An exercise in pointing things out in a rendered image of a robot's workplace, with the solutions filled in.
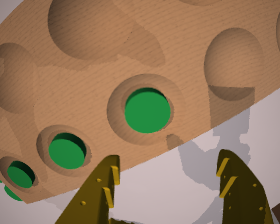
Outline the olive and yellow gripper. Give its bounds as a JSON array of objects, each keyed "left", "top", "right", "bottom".
[{"left": 55, "top": 149, "right": 274, "bottom": 224}]

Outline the tan tray with round pockets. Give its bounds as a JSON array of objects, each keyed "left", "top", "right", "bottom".
[{"left": 0, "top": 0, "right": 280, "bottom": 204}]

